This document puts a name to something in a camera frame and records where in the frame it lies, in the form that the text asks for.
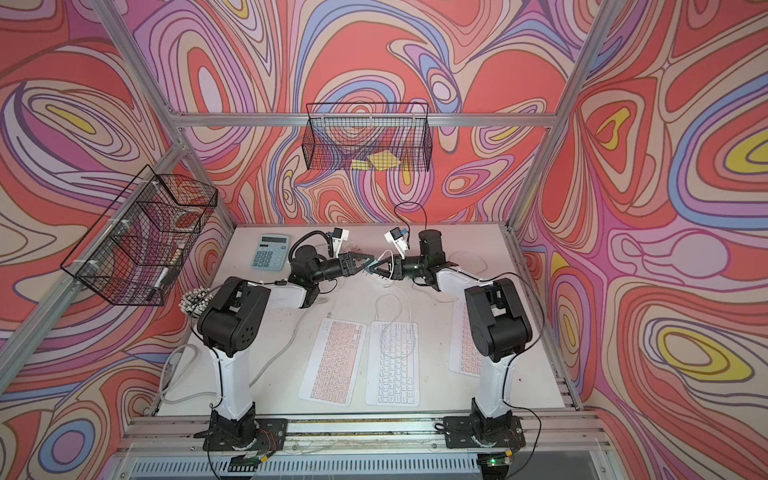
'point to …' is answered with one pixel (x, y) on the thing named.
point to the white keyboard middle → (392, 374)
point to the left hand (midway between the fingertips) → (375, 265)
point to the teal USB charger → (367, 268)
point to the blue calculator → (271, 253)
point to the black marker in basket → (161, 278)
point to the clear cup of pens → (195, 301)
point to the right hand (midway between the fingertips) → (374, 275)
